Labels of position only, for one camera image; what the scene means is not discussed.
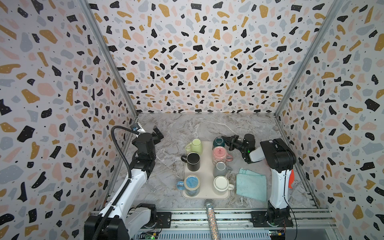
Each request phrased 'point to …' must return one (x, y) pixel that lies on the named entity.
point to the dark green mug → (218, 141)
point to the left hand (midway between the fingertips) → (148, 128)
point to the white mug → (221, 183)
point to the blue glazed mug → (191, 185)
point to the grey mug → (220, 169)
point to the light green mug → (194, 146)
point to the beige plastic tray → (207, 190)
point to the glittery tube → (214, 230)
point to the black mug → (193, 160)
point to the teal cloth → (251, 185)
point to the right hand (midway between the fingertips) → (220, 133)
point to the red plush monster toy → (291, 179)
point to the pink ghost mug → (220, 154)
